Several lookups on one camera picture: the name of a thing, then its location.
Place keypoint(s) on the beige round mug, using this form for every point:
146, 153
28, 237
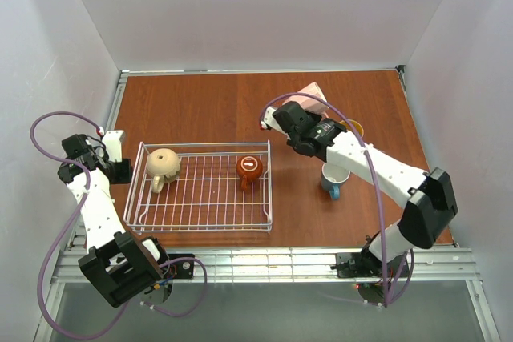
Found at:
163, 166

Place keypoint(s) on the brown glazed mug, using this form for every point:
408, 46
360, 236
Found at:
248, 168

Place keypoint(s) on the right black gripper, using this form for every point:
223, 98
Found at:
287, 118

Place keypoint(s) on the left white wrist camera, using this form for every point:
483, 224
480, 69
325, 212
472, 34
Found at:
112, 142

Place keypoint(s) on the blue square mug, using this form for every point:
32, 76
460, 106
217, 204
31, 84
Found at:
332, 179

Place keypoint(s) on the aluminium front rail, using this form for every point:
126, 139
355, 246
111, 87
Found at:
313, 265

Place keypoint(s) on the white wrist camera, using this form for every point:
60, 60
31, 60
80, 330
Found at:
267, 121
112, 142

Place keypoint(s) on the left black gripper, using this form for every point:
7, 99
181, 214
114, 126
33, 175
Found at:
121, 170

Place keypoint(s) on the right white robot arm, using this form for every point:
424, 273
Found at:
426, 197

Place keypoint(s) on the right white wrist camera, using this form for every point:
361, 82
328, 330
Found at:
267, 121

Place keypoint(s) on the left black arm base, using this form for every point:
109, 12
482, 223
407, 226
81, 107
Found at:
181, 270

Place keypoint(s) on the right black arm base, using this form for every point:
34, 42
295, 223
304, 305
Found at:
354, 265

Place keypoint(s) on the white wire dish rack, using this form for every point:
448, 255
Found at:
206, 195

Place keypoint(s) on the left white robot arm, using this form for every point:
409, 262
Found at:
117, 264

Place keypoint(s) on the tall blue patterned mug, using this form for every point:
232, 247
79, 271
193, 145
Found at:
353, 124

